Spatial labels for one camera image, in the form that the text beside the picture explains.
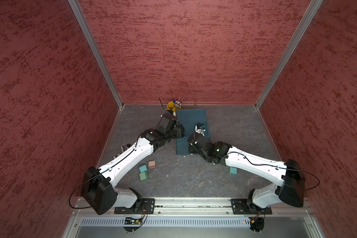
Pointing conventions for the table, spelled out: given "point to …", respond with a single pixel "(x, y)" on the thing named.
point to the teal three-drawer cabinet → (188, 118)
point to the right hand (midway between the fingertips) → (191, 145)
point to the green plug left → (144, 175)
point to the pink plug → (151, 164)
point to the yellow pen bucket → (170, 105)
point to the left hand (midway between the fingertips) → (179, 132)
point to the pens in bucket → (177, 103)
